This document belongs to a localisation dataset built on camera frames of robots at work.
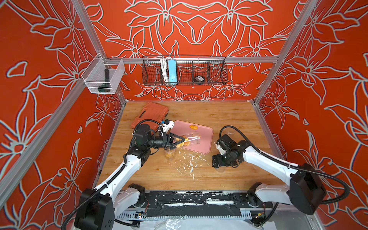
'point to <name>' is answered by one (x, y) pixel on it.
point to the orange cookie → (193, 127)
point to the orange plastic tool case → (152, 114)
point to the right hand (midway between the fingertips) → (217, 163)
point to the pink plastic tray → (180, 128)
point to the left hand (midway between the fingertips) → (182, 144)
